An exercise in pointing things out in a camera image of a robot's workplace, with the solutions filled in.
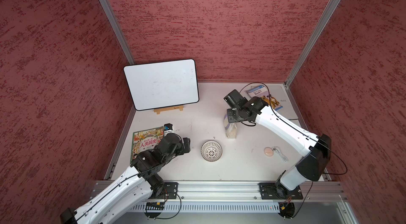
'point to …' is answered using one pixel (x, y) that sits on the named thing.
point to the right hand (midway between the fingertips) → (233, 118)
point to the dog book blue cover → (262, 92)
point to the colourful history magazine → (145, 140)
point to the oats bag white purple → (230, 128)
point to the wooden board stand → (158, 110)
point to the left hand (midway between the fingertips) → (181, 144)
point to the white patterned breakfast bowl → (211, 151)
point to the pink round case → (268, 151)
